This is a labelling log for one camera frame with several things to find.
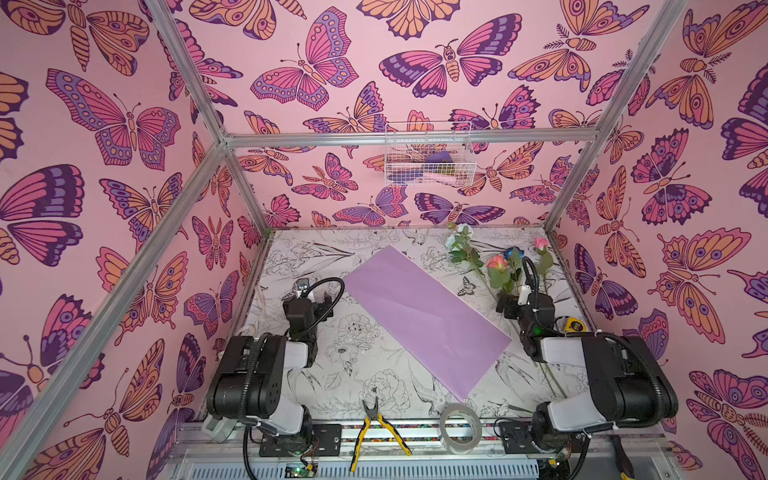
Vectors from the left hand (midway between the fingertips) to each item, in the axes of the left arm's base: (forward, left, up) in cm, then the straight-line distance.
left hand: (312, 290), depth 93 cm
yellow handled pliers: (-34, -20, -7) cm, 40 cm away
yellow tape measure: (-9, -81, -5) cm, 81 cm away
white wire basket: (+35, -37, +26) cm, 57 cm away
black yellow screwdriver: (-44, -79, -6) cm, 91 cm away
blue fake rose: (+17, -69, -4) cm, 71 cm away
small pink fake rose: (+18, -82, -7) cm, 84 cm away
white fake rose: (+21, -51, -6) cm, 55 cm away
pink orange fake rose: (+11, -62, -6) cm, 63 cm away
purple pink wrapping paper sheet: (-9, -41, -9) cm, 42 cm away
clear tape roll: (-41, -41, -5) cm, 59 cm away
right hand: (0, -65, -1) cm, 65 cm away
